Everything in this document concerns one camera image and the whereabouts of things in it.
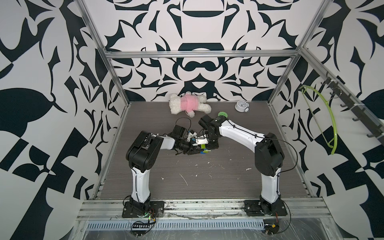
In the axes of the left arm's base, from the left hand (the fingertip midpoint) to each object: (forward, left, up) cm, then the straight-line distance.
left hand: (200, 149), depth 93 cm
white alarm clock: (+33, -34, +2) cm, 47 cm away
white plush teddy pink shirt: (+32, +5, +7) cm, 34 cm away
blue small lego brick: (-2, -1, +1) cm, 3 cm away
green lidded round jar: (+26, -18, +3) cm, 32 cm away
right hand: (+3, -5, +6) cm, 8 cm away
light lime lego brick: (-3, -1, +10) cm, 10 cm away
